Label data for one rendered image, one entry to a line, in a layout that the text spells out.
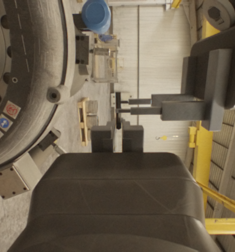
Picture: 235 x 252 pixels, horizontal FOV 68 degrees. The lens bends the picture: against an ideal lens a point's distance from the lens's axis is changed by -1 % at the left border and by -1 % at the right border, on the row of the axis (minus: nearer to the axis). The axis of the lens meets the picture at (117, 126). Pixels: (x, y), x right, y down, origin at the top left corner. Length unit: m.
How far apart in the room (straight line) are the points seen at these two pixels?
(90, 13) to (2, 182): 0.94
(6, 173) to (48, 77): 0.31
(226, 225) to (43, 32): 4.25
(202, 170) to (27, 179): 12.75
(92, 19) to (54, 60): 0.75
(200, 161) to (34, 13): 12.60
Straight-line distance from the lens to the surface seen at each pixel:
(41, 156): 0.72
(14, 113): 0.48
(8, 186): 0.64
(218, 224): 4.29
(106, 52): 0.54
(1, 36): 0.63
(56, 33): 0.45
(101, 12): 1.17
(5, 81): 0.64
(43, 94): 0.45
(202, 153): 12.66
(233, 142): 12.76
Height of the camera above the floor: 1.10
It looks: 2 degrees down
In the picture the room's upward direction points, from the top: 89 degrees clockwise
